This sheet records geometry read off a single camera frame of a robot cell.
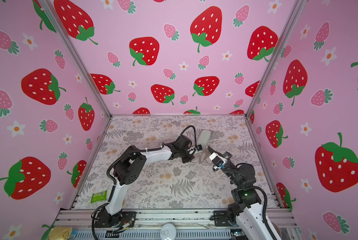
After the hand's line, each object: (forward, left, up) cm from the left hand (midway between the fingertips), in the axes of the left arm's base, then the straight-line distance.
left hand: (194, 154), depth 97 cm
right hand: (-12, -6, +28) cm, 31 cm away
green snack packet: (-27, +53, -1) cm, 59 cm away
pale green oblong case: (+12, -7, +1) cm, 14 cm away
